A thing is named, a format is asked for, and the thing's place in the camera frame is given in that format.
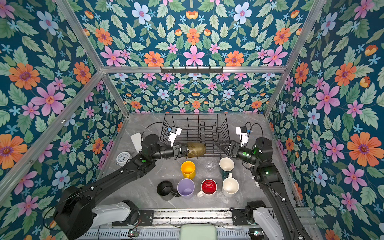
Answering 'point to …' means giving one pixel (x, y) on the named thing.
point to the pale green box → (198, 232)
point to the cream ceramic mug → (230, 186)
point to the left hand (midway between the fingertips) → (194, 147)
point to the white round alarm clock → (122, 157)
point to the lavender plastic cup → (185, 187)
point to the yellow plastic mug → (188, 169)
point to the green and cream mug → (226, 165)
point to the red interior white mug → (208, 189)
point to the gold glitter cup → (195, 149)
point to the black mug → (164, 189)
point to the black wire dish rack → (206, 129)
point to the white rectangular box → (136, 139)
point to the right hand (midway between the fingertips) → (219, 145)
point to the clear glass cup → (210, 164)
